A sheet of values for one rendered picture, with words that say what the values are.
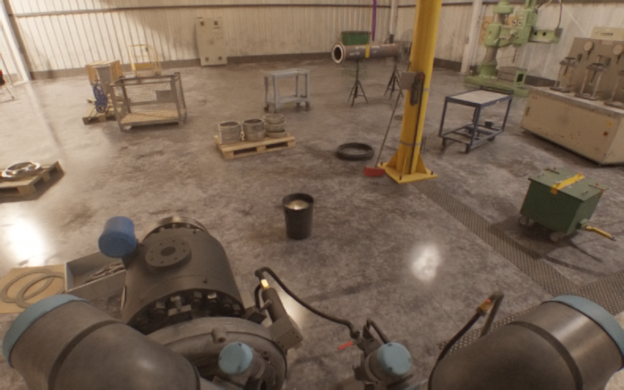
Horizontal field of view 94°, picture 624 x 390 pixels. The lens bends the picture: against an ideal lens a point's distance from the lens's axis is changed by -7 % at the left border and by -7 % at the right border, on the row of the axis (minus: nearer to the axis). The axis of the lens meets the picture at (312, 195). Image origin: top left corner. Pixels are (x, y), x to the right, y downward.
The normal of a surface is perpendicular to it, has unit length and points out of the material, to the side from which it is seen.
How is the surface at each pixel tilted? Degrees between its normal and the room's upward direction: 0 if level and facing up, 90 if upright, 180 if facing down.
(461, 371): 52
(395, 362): 19
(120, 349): 29
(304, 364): 0
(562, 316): 13
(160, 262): 0
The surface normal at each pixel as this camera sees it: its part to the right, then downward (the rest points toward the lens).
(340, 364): 0.00, -0.87
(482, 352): -0.61, -0.78
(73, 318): 0.11, -0.95
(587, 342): 0.16, -0.59
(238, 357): -0.15, -0.67
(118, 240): 0.42, 0.44
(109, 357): 0.44, -0.66
